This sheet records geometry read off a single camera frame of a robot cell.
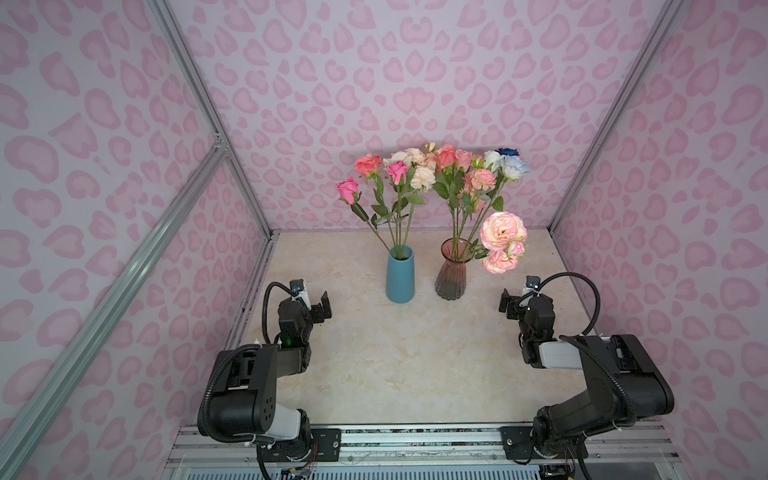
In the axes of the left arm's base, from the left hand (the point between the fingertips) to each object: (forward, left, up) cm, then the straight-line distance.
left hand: (311, 290), depth 91 cm
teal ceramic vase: (+2, -27, +4) cm, 27 cm away
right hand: (0, -65, -1) cm, 65 cm away
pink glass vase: (+2, -43, -1) cm, 43 cm away
